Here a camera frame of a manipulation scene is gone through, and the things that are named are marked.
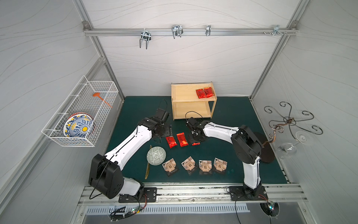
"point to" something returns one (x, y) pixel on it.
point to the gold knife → (147, 170)
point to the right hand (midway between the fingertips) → (194, 138)
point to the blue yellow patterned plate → (79, 125)
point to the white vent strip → (129, 210)
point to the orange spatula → (97, 94)
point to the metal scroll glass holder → (285, 110)
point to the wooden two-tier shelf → (190, 100)
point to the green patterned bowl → (156, 156)
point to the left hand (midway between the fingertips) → (166, 133)
